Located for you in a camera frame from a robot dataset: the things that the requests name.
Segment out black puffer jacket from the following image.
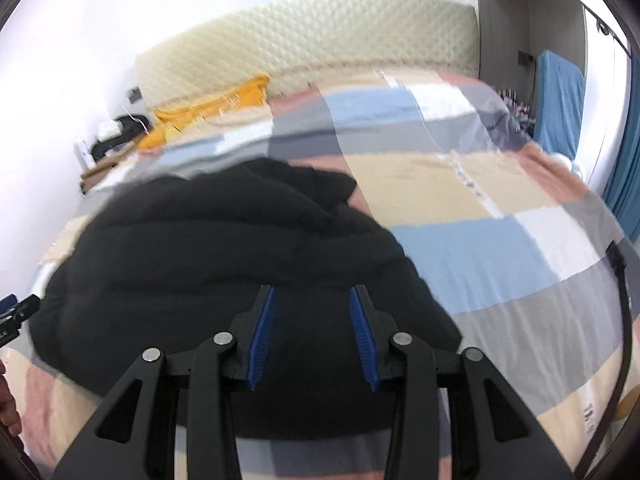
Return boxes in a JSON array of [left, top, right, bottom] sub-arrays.
[[29, 158, 461, 440]]

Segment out person's left hand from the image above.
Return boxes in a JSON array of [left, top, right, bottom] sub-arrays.
[[0, 362, 23, 437]]

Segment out white bottle on nightstand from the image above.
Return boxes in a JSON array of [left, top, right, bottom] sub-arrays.
[[74, 142, 96, 170]]

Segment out plaid patchwork bed quilt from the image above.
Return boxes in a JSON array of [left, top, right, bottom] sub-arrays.
[[0, 66, 640, 480]]

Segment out wooden nightstand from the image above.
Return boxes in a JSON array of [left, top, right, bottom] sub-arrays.
[[79, 145, 138, 195]]

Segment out tissue box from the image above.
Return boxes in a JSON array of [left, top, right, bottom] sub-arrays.
[[96, 119, 122, 142]]

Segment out black bag on nightstand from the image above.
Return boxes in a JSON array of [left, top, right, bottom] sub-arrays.
[[90, 115, 151, 162]]

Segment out yellow pillow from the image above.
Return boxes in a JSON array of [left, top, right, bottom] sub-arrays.
[[137, 74, 270, 151]]

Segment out white plush toy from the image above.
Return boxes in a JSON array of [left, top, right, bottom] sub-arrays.
[[550, 153, 582, 179]]

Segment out bottles on side table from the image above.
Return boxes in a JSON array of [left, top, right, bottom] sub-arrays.
[[498, 88, 535, 134]]

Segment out white printed bag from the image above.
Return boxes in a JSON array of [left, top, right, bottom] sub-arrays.
[[614, 385, 640, 422]]

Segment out blue curtain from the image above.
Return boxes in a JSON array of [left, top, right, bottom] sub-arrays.
[[604, 52, 640, 243]]

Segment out cream quilted headboard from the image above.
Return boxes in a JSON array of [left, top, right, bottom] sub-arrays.
[[136, 0, 480, 108]]

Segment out blue towel covered chair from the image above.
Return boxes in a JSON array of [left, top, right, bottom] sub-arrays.
[[534, 50, 586, 160]]

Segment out black curtain rod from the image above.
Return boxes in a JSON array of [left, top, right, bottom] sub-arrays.
[[582, 4, 631, 58]]

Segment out white charging cable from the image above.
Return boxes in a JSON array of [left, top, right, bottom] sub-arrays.
[[121, 106, 154, 134]]

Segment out wall socket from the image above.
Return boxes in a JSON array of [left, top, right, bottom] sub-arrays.
[[127, 87, 142, 104]]

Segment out black strap on bed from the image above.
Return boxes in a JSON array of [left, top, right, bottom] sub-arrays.
[[574, 239, 633, 480]]

